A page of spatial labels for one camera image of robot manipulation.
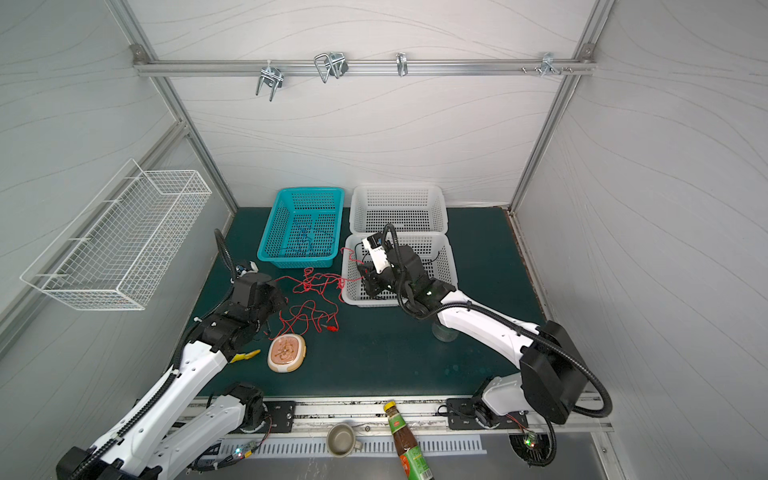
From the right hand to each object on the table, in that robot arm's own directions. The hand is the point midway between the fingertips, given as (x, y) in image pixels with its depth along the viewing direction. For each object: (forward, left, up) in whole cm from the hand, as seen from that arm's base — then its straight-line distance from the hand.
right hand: (365, 257), depth 78 cm
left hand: (-6, +24, -6) cm, 25 cm away
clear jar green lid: (-11, -22, -22) cm, 33 cm away
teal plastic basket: (+37, +26, -20) cm, 49 cm away
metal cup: (-38, +3, -21) cm, 44 cm away
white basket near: (+16, -19, -15) cm, 29 cm away
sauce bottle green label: (-41, -13, -18) cm, 46 cm away
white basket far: (+35, -12, -15) cm, 40 cm away
